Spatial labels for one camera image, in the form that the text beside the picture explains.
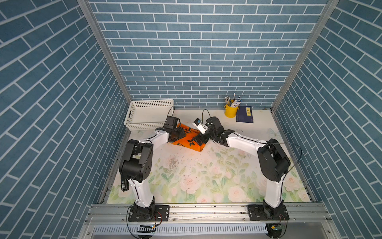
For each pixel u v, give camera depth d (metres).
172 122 0.78
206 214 0.75
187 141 0.93
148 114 1.17
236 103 1.04
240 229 0.77
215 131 0.72
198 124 0.80
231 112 1.15
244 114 1.16
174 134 0.83
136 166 0.51
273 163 0.51
